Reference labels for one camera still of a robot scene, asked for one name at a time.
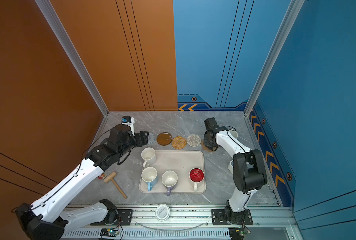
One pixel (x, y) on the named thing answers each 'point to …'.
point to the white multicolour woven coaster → (193, 140)
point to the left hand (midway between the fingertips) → (144, 132)
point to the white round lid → (162, 212)
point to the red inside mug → (196, 175)
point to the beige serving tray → (181, 162)
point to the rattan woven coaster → (178, 142)
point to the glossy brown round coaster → (164, 138)
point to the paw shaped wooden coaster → (204, 147)
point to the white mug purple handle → (169, 179)
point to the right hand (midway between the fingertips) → (209, 142)
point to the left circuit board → (110, 232)
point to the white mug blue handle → (149, 175)
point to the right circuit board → (236, 233)
